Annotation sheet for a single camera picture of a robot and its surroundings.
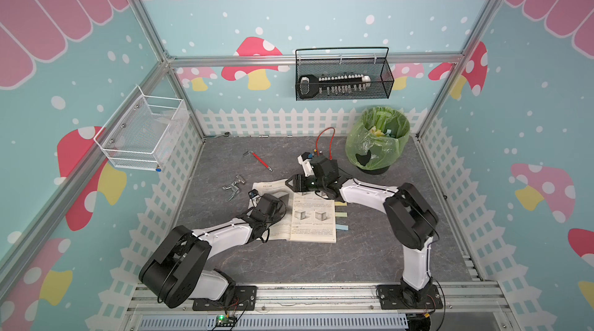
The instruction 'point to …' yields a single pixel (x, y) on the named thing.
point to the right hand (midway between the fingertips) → (291, 182)
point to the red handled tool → (258, 158)
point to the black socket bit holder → (309, 86)
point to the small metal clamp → (234, 186)
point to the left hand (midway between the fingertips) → (275, 215)
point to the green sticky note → (340, 214)
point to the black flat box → (329, 168)
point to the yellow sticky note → (340, 204)
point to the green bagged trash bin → (375, 141)
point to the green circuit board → (223, 321)
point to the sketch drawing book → (309, 216)
